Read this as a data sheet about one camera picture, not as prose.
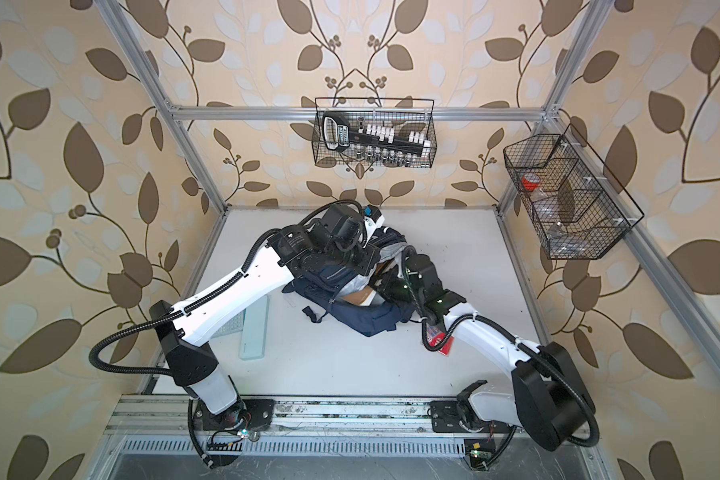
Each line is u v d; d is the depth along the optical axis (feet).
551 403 1.34
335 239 1.73
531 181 2.64
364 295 2.53
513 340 1.53
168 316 1.41
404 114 2.99
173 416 2.48
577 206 2.40
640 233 1.95
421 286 2.07
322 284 2.64
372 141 2.77
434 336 2.84
